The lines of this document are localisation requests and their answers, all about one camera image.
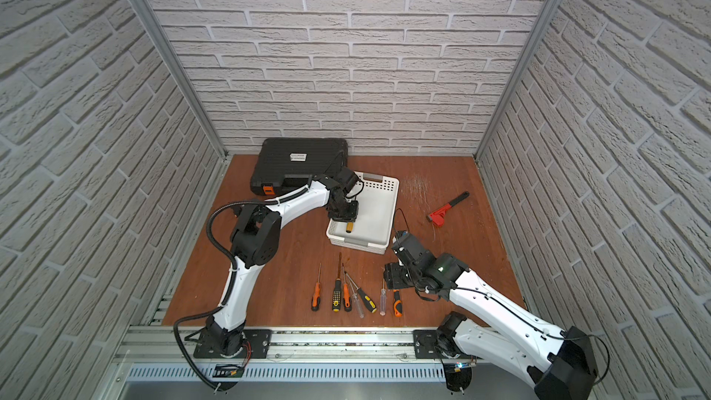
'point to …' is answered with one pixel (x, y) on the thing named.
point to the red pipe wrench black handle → (437, 217)
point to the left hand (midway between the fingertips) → (357, 216)
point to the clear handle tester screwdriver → (383, 300)
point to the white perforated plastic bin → (376, 206)
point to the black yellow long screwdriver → (336, 299)
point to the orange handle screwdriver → (346, 297)
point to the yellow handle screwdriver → (349, 227)
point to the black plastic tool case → (286, 166)
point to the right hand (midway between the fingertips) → (395, 273)
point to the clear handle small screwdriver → (357, 303)
